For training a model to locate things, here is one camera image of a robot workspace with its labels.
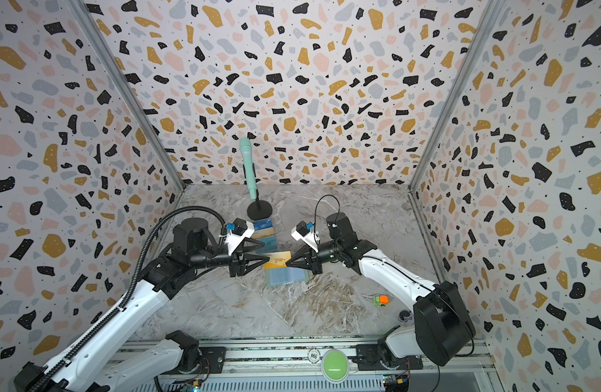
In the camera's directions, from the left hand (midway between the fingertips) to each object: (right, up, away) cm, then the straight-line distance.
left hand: (266, 248), depth 66 cm
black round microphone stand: (-12, +10, +44) cm, 47 cm away
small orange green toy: (+36, -21, +17) cm, 45 cm away
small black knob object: (+43, -24, +13) cm, 51 cm away
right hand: (+5, -5, +5) cm, 9 cm away
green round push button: (+19, -36, +6) cm, 41 cm away
